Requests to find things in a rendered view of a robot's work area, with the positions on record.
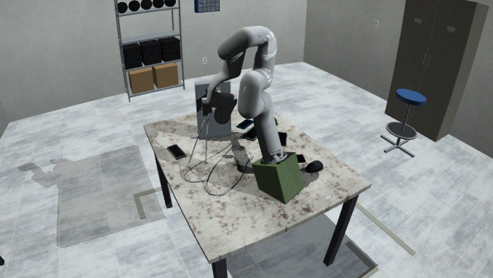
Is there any grey panel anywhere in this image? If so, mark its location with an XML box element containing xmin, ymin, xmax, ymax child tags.
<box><xmin>195</xmin><ymin>80</ymin><xmax>231</xmax><ymax>138</ymax></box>

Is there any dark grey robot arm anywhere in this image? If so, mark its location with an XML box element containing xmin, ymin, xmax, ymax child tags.
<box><xmin>202</xmin><ymin>26</ymin><xmax>287</xmax><ymax>164</ymax></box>

